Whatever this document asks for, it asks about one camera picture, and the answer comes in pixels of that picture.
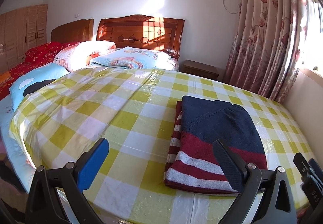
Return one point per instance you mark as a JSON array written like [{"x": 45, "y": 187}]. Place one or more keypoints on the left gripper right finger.
[{"x": 276, "y": 205}]

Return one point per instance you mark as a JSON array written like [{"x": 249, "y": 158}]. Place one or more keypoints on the pink floral curtain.
[{"x": 264, "y": 58}]

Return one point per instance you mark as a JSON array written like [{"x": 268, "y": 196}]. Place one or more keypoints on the carved wooden headboard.
[{"x": 145, "y": 32}]

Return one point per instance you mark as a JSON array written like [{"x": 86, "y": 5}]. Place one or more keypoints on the wooden louvered wardrobe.
[{"x": 22, "y": 29}]

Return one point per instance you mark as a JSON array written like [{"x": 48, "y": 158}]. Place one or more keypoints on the red patterned blanket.
[{"x": 33, "y": 58}]

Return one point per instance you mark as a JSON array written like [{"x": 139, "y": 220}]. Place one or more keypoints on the light blue cloud pillow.
[{"x": 47, "y": 72}]

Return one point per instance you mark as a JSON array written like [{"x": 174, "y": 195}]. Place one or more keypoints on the dark wooden nightstand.
[{"x": 200, "y": 69}]

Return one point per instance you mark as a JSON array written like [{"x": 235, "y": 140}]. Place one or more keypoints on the yellow white checkered bed cover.
[{"x": 135, "y": 111}]

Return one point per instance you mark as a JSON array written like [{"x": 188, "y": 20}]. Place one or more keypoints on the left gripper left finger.
[{"x": 44, "y": 206}]

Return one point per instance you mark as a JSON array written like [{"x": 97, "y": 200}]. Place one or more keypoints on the pink floral pillow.
[{"x": 78, "y": 56}]

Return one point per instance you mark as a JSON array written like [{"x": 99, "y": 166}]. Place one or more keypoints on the light blue floral folded quilt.
[{"x": 136, "y": 58}]

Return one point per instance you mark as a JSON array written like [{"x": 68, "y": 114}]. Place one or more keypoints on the plain dark wooden headboard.
[{"x": 77, "y": 31}]

